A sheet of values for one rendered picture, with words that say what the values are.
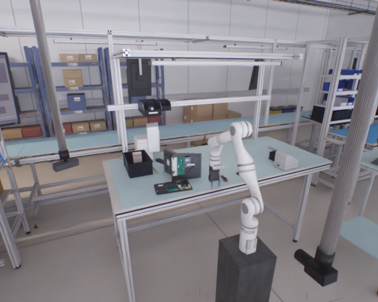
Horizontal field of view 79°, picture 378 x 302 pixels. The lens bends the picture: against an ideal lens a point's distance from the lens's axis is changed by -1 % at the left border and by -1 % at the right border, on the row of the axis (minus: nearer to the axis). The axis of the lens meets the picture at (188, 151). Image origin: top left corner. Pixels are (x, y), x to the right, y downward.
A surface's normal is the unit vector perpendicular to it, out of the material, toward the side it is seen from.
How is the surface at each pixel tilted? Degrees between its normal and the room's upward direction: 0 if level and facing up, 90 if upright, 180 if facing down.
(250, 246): 90
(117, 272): 0
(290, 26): 90
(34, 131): 90
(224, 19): 90
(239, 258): 0
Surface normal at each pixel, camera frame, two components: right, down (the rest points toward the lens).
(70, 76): 0.40, 0.32
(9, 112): 0.74, 0.40
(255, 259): 0.00, -0.94
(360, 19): -0.91, 0.15
